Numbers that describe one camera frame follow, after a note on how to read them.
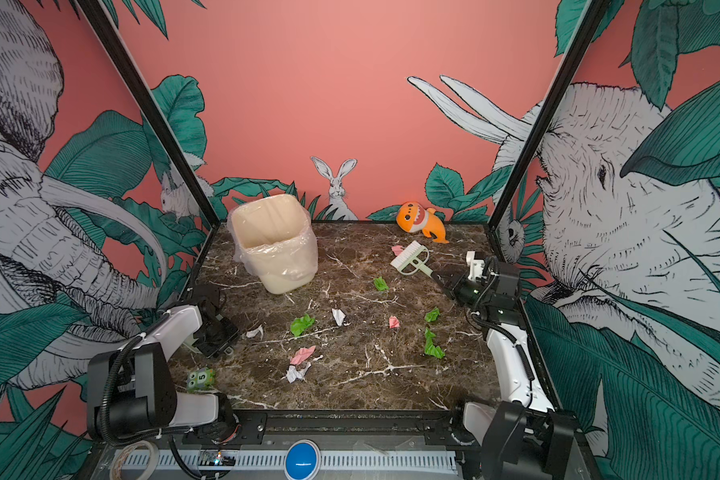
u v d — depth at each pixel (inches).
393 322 36.6
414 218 44.4
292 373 32.3
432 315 36.6
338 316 36.9
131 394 16.7
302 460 27.1
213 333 28.9
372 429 29.8
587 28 28.0
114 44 28.9
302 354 33.7
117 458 27.4
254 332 35.6
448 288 27.5
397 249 44.7
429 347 34.1
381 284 39.7
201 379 31.4
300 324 36.1
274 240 39.7
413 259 33.7
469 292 26.9
